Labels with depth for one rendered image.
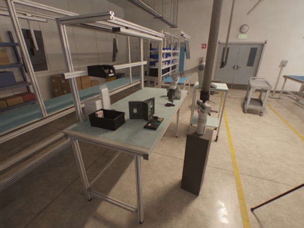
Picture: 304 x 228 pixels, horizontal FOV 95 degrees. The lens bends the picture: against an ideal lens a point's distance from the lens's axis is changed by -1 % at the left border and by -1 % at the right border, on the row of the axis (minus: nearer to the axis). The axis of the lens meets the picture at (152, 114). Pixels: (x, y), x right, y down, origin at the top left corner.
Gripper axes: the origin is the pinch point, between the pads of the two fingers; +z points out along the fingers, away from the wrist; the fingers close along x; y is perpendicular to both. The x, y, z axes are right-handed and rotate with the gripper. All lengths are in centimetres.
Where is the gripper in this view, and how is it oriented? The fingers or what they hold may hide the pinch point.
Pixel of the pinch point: (171, 105)
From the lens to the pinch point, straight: 149.9
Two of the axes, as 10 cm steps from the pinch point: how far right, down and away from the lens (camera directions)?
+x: -2.3, -3.6, -9.1
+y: -9.5, -1.3, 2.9
